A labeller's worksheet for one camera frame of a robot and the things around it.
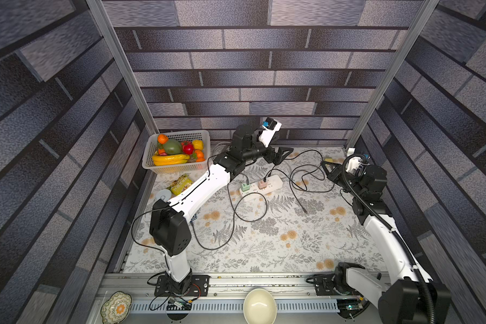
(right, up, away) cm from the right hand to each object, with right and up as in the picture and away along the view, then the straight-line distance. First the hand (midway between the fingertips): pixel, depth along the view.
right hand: (319, 161), depth 75 cm
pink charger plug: (-20, -11, +20) cm, 31 cm away
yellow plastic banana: (-67, +2, +26) cm, 72 cm away
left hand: (-14, +7, -5) cm, 16 cm away
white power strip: (-14, -11, +25) cm, 31 cm away
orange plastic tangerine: (-75, +13, +35) cm, 84 cm away
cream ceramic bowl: (-23, -51, -7) cm, 56 cm away
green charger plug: (-29, -12, +20) cm, 37 cm away
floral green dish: (-74, -52, -7) cm, 90 cm away
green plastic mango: (-68, +8, +31) cm, 75 cm away
